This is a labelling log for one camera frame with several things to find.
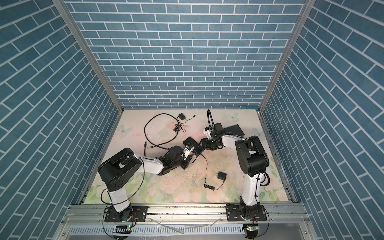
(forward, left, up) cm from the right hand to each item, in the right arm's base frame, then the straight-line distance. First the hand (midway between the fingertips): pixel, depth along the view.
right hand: (199, 145), depth 97 cm
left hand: (-8, +5, -2) cm, 10 cm away
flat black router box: (+17, -25, -2) cm, 30 cm away
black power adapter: (+25, +16, 0) cm, 30 cm away
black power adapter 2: (-18, -14, -2) cm, 23 cm away
